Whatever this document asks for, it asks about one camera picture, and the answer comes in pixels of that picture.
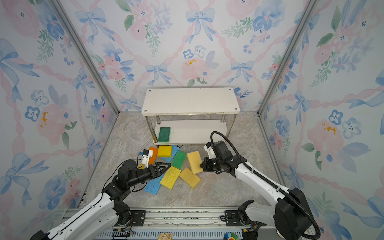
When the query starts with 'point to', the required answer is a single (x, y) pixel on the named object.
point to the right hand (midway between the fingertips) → (200, 165)
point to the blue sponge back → (174, 149)
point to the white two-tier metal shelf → (192, 114)
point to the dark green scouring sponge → (164, 134)
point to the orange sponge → (152, 160)
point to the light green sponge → (178, 159)
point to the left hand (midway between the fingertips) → (168, 166)
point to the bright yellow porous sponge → (170, 178)
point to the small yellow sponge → (164, 151)
